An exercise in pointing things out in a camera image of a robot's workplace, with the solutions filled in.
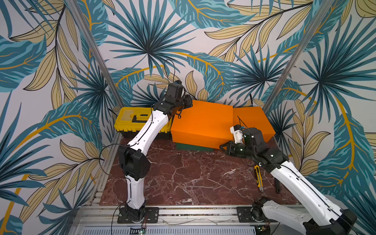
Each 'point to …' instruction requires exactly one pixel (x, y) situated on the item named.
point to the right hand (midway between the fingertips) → (219, 146)
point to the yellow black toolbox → (129, 121)
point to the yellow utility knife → (259, 179)
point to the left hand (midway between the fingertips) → (192, 101)
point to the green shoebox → (182, 147)
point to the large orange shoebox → (205, 125)
